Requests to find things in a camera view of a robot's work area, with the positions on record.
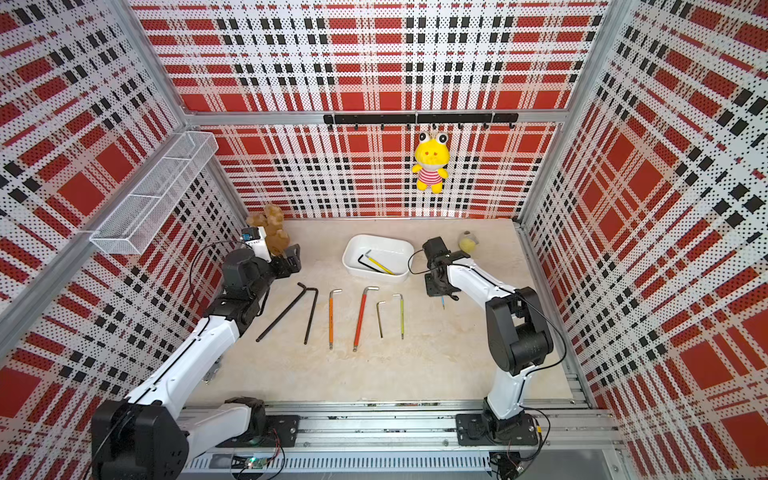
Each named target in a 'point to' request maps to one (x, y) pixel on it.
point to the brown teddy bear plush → (272, 222)
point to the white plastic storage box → (395, 255)
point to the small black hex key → (363, 263)
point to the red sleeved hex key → (361, 315)
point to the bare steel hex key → (380, 330)
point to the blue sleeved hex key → (443, 302)
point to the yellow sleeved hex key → (378, 264)
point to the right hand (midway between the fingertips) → (444, 287)
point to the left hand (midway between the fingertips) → (290, 248)
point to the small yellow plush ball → (467, 245)
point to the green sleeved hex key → (402, 313)
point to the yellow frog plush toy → (432, 152)
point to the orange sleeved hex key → (331, 316)
